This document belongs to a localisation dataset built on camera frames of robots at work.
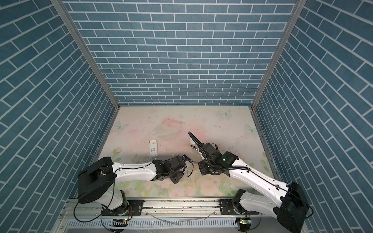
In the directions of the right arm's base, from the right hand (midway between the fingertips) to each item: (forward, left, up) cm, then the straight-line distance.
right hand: (198, 166), depth 78 cm
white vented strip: (-26, +19, -11) cm, 34 cm away
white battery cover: (+21, +6, -10) cm, 24 cm away
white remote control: (+12, +31, -8) cm, 34 cm away
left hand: (-2, +11, -11) cm, 16 cm away
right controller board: (-22, -25, -16) cm, 37 cm away
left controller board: (-27, +38, -13) cm, 49 cm away
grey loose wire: (-23, +7, -10) cm, 26 cm away
